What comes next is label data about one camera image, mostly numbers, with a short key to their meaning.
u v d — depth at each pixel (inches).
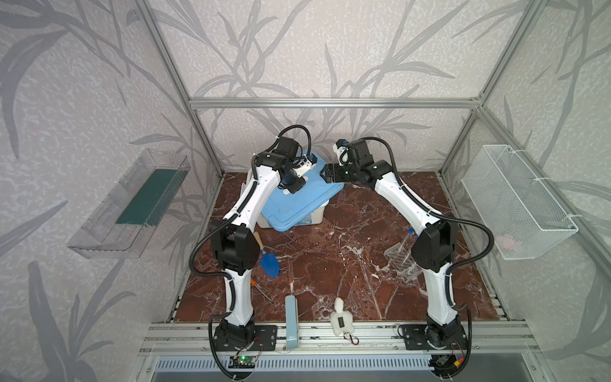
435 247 20.7
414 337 28.5
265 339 29.0
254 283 33.1
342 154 30.4
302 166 30.5
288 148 27.2
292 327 28.4
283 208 33.3
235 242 20.0
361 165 26.8
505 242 28.5
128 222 24.9
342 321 29.0
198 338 29.7
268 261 35.9
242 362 28.2
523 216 24.7
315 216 36.9
